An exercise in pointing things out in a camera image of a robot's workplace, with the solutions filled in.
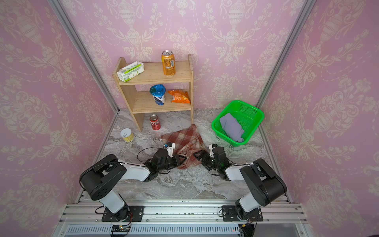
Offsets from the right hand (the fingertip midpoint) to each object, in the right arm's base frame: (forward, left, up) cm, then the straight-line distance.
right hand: (196, 157), depth 89 cm
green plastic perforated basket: (+33, -43, -3) cm, 54 cm away
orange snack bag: (+30, +9, +23) cm, 39 cm away
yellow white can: (+19, +46, +1) cm, 50 cm away
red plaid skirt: (+15, +5, -5) cm, 17 cm away
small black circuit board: (-33, +40, -7) cm, 52 cm away
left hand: (-2, +6, +1) cm, 6 cm away
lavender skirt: (+21, -26, +1) cm, 33 cm away
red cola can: (+25, +27, +6) cm, 38 cm away
